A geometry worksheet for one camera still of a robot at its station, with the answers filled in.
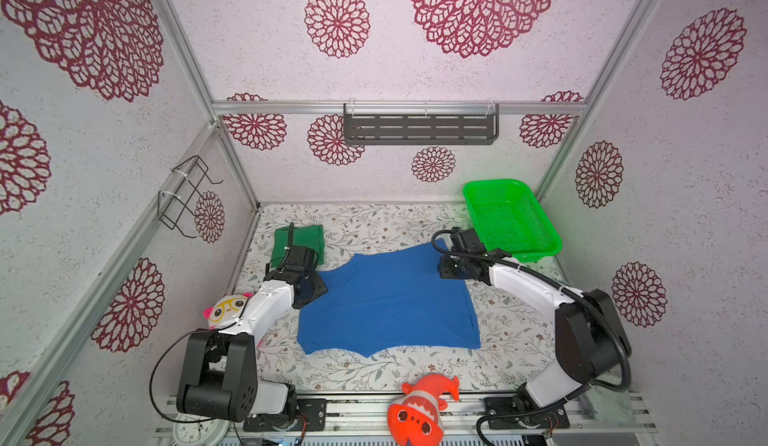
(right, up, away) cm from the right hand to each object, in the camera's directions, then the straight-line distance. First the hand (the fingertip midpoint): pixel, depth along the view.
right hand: (442, 261), depth 92 cm
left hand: (-38, -10, -2) cm, 40 cm away
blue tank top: (-16, -13, +6) cm, 21 cm away
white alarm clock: (-58, -37, -24) cm, 73 cm away
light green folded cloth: (+38, -35, -17) cm, 54 cm away
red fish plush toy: (-11, -32, -26) cm, 43 cm away
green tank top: (-45, +8, +17) cm, 48 cm away
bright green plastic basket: (+32, +15, +25) cm, 43 cm away
